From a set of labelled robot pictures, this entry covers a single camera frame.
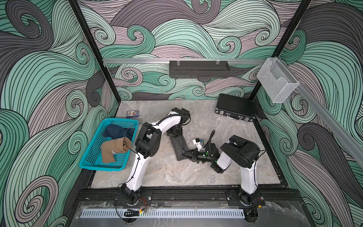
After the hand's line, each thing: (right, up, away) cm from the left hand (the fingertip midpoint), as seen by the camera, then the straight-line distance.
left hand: (173, 135), depth 94 cm
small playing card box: (-34, +15, +16) cm, 40 cm away
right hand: (+6, -12, -9) cm, 16 cm away
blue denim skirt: (-39, +2, -2) cm, 39 cm away
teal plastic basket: (-49, -12, -10) cm, 51 cm away
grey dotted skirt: (+4, -6, -6) cm, 10 cm away
